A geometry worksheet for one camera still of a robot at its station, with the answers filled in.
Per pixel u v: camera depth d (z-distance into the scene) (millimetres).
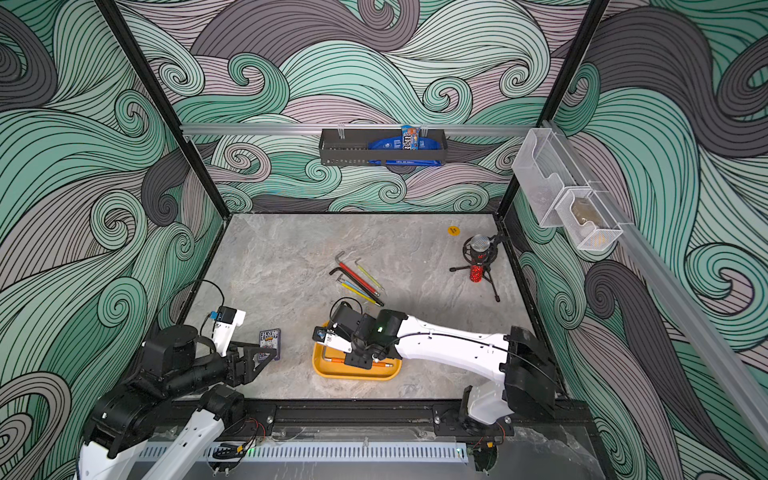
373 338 535
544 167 949
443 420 724
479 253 820
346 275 1020
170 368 466
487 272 954
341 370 811
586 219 647
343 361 646
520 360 403
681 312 493
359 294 974
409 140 899
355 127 942
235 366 542
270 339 856
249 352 559
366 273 1027
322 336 644
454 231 1148
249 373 553
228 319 576
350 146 949
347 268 1037
